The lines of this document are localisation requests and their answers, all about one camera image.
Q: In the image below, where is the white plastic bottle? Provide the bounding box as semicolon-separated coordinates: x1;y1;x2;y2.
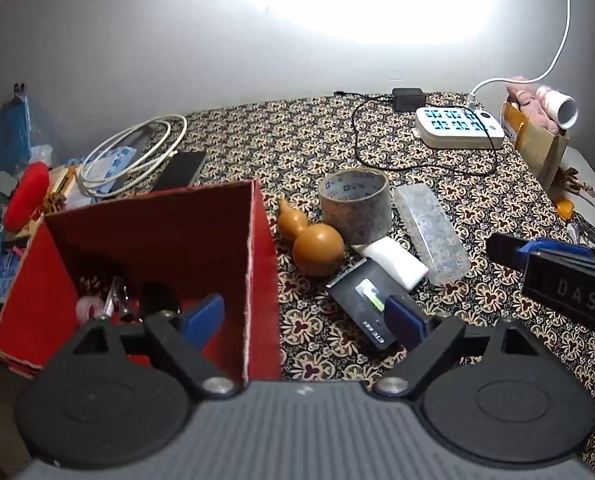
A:
536;85;578;130

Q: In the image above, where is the brown dried ornament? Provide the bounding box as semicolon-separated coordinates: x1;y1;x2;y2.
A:
555;165;595;196

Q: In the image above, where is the metal clip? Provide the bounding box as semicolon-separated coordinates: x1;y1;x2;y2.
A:
105;276;138;322

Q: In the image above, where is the white rectangular block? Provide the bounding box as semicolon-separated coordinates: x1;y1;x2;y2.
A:
352;236;428;291

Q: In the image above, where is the blue printed packet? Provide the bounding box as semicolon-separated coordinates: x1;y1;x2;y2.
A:
70;145;141;195

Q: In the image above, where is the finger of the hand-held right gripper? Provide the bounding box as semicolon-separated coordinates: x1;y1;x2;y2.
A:
486;232;593;271

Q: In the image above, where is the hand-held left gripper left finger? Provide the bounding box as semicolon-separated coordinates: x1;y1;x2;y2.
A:
72;294;241;400

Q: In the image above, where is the bunch of keys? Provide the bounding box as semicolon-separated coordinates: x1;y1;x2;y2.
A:
567;210;595;247

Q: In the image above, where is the blue plastic bag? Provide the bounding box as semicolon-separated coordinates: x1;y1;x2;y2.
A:
0;82;53;176

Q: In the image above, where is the clear plastic case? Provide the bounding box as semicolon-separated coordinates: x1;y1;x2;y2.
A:
394;184;472;287

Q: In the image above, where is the coiled white cable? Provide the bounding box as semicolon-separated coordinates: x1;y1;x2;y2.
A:
78;114;188;197

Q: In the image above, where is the black card device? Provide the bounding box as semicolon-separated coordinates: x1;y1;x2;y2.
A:
325;256;408;352

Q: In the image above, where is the wide tape roll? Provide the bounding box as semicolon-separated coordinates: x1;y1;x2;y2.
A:
318;169;393;246

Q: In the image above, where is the brown gourd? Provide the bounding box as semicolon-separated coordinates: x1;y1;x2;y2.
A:
276;197;345;278

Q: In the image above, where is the white power strip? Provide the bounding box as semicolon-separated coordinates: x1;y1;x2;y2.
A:
414;106;505;151

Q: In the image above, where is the black phone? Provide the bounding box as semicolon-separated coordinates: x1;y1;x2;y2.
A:
154;150;208;192

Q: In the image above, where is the gold paper bag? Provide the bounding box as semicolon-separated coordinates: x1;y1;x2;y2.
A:
500;101;571;191

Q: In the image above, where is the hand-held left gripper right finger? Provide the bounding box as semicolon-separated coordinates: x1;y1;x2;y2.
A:
372;294;551;401

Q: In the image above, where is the black charger adapter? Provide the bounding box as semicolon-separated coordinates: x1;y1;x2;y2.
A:
391;87;425;112

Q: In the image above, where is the black charger cable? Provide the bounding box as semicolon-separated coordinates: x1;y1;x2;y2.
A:
333;90;501;177

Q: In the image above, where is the red round cushion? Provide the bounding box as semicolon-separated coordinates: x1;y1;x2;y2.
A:
2;161;51;231

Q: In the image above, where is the pink plush toy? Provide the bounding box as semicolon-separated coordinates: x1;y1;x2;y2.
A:
506;76;561;136

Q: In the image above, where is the patterned tablecloth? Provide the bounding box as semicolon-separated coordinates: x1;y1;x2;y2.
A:
92;91;595;471

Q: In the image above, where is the yellow box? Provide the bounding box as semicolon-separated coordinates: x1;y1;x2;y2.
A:
48;166;81;198

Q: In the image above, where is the red cardboard box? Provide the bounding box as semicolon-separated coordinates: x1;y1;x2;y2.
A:
0;179;284;386

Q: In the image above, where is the small clear tape roll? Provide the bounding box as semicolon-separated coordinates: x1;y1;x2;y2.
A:
76;296;107;322

